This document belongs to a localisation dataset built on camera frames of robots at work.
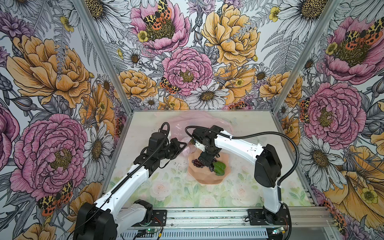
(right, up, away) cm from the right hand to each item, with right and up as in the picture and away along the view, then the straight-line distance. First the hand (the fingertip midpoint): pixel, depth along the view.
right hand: (213, 160), depth 84 cm
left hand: (-14, +7, -5) cm, 17 cm away
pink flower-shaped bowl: (-5, -10, +4) cm, 12 cm away
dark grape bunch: (-8, -4, +6) cm, 11 cm away
